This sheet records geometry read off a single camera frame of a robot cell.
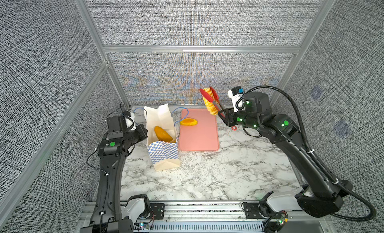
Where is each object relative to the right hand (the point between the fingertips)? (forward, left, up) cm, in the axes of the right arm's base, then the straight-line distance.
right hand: (221, 110), depth 65 cm
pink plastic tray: (+12, +6, -38) cm, 40 cm away
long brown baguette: (+7, +32, -29) cm, 44 cm away
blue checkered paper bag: (-9, +28, -24) cm, 38 cm away
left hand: (-2, +35, -11) cm, 37 cm away
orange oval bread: (+23, +16, -34) cm, 44 cm away
